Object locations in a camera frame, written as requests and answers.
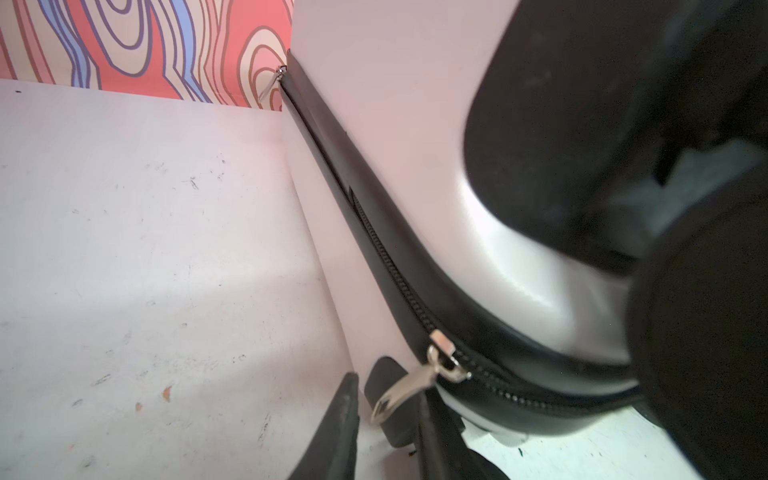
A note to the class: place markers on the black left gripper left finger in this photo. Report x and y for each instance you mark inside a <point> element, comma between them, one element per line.
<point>332,452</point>

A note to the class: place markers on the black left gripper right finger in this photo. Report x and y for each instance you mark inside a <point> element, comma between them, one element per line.
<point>441,450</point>

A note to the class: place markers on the black suitcase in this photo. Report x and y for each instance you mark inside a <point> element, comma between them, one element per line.
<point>546,211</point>

